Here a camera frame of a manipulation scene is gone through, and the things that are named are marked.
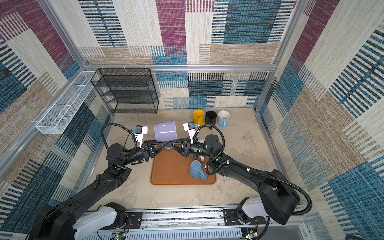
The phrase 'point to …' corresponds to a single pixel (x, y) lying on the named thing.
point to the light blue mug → (223, 116)
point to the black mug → (210, 118)
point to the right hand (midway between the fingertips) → (168, 146)
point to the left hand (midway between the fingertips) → (166, 144)
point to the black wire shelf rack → (127, 90)
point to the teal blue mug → (195, 171)
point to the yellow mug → (198, 117)
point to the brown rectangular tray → (171, 167)
